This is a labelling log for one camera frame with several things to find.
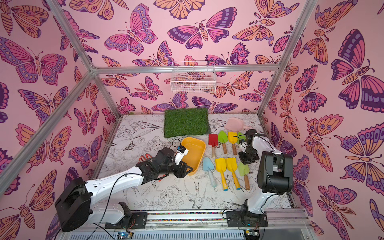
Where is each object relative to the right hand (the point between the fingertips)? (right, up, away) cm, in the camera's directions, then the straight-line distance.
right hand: (244, 161), depth 91 cm
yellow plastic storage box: (-29, +8, +7) cm, 31 cm away
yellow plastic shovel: (-14, -4, +1) cm, 15 cm away
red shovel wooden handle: (-18, +11, +12) cm, 24 cm away
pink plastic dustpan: (0, +23, +22) cm, 31 cm away
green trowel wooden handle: (-11, +13, +15) cm, 23 cm away
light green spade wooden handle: (-1, -5, -2) cm, 5 cm away
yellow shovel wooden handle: (-3, +14, +18) cm, 23 cm away
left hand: (-33, 0, -12) cm, 35 cm away
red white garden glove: (-61, +2, +5) cm, 62 cm away
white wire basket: (-32, +53, +4) cm, 62 cm away
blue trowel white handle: (-22, -3, +1) cm, 22 cm away
